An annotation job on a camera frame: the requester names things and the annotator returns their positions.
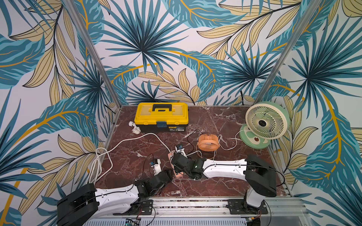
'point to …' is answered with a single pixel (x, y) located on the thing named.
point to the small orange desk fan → (208, 142)
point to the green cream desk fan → (265, 121)
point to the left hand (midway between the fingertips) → (170, 172)
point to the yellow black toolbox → (165, 117)
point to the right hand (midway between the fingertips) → (176, 161)
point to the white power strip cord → (102, 163)
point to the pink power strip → (177, 174)
